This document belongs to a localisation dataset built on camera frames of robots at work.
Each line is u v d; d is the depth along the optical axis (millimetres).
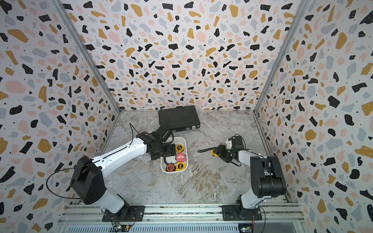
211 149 973
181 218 731
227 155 832
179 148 946
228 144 900
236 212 729
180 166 879
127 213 682
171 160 920
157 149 683
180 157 923
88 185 428
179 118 1099
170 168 861
